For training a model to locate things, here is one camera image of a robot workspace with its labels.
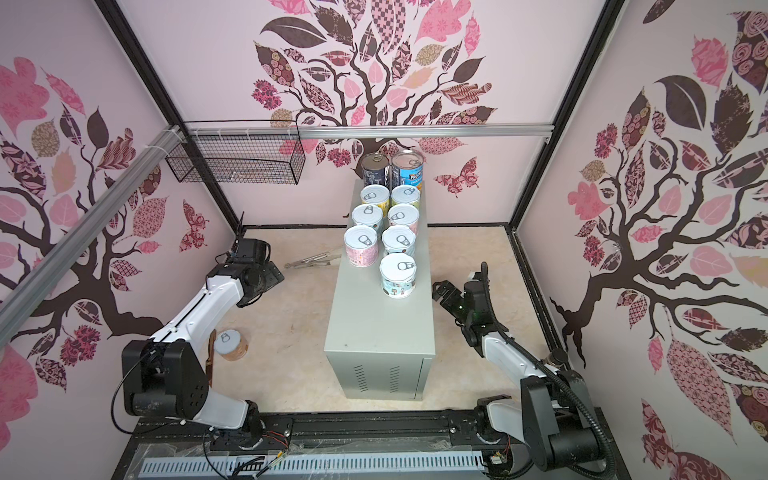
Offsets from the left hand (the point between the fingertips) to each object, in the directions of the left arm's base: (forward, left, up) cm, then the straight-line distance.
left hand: (264, 285), depth 87 cm
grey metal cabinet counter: (-28, -36, +22) cm, 50 cm away
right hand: (0, -54, -1) cm, 54 cm away
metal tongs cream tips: (+20, -11, -13) cm, 26 cm away
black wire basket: (+60, +24, +4) cm, 65 cm away
